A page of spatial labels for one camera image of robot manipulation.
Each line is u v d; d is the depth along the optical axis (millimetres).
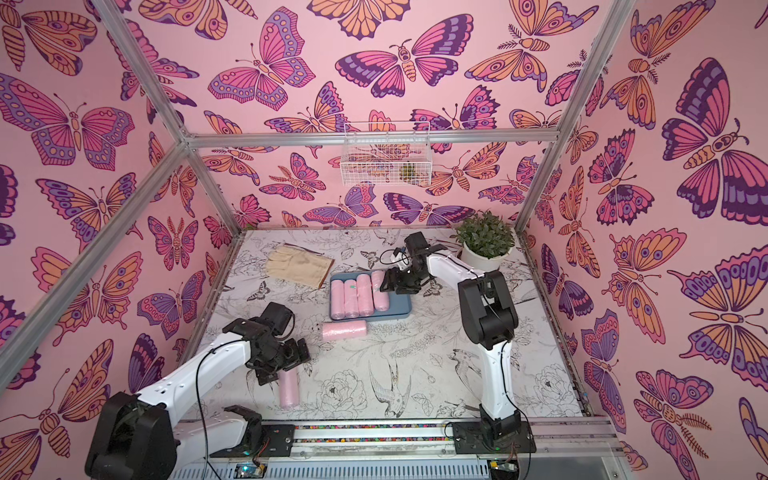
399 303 971
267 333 629
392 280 877
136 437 396
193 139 922
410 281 868
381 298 963
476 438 731
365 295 963
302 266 1088
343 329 898
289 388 796
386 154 956
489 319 556
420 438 746
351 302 953
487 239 922
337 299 963
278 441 733
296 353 734
